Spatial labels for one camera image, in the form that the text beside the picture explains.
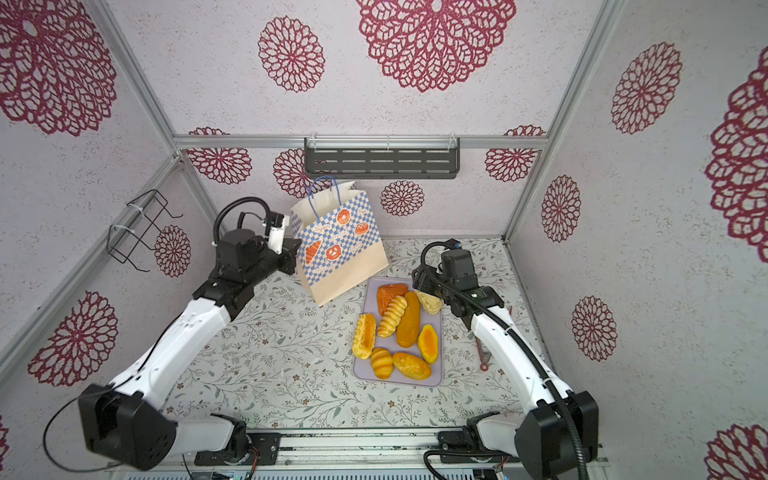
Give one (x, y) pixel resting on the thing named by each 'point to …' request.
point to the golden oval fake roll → (411, 366)
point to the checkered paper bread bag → (338, 243)
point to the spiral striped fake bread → (392, 316)
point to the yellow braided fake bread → (365, 335)
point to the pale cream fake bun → (430, 303)
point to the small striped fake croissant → (382, 362)
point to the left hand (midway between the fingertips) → (299, 244)
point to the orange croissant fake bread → (386, 292)
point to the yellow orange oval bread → (428, 343)
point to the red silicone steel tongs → (484, 354)
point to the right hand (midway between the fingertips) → (421, 270)
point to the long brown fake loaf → (408, 326)
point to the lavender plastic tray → (363, 372)
